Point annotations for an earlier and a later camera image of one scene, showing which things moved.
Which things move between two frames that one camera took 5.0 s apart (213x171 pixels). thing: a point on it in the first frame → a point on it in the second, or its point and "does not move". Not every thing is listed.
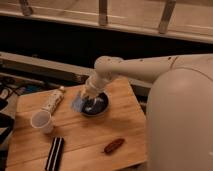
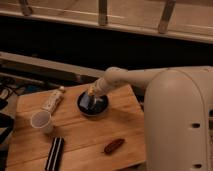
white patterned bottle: (55, 99) does not move
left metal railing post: (26, 9) does not move
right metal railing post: (166, 16) does not move
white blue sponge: (77, 103) → (85, 100)
